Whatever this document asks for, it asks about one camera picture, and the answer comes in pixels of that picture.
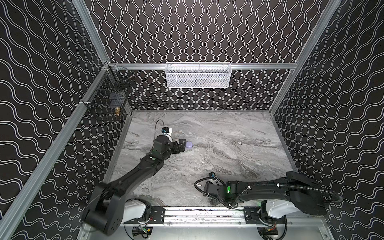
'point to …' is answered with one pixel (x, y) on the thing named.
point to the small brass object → (117, 110)
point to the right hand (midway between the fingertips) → (215, 196)
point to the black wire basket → (108, 101)
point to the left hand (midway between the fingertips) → (184, 141)
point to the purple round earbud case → (189, 144)
